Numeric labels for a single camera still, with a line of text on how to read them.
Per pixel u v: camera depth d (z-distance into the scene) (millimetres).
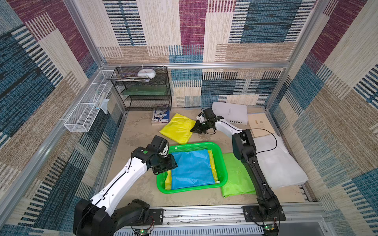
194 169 844
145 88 1051
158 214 748
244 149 694
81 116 902
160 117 1121
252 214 732
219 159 851
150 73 890
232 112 1123
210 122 871
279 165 869
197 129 986
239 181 819
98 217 373
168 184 796
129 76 940
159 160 647
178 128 1049
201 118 1051
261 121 1116
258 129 652
